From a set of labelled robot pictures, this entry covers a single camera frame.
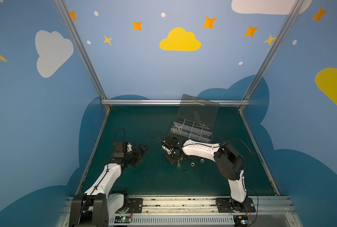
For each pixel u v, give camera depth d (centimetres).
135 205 75
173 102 115
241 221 71
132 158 74
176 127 105
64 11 70
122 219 71
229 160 53
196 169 86
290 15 73
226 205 75
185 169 86
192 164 89
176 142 74
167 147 75
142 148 78
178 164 88
